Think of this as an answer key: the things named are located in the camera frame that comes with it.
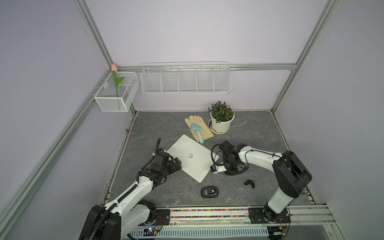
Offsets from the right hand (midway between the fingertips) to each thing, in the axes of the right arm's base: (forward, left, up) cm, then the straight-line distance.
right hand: (227, 166), depth 91 cm
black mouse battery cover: (-9, -12, 0) cm, 15 cm away
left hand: (-1, +31, +5) cm, 32 cm away
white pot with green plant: (+28, +3, +16) cm, 32 cm away
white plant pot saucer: (+29, +9, +1) cm, 31 cm away
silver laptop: (+5, +19, 0) cm, 20 cm away
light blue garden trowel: (+30, +19, +2) cm, 35 cm away
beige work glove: (+27, +13, 0) cm, 30 cm away
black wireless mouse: (-15, +12, +3) cm, 20 cm away
